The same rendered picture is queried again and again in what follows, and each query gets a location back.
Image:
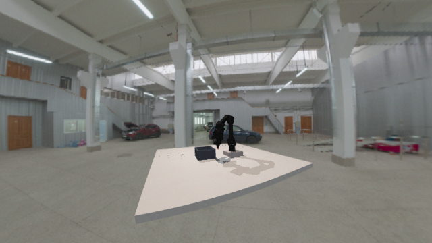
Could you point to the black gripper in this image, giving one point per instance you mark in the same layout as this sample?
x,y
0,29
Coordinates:
x,y
218,141

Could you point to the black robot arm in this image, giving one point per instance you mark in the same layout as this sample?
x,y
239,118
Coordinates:
x,y
219,130

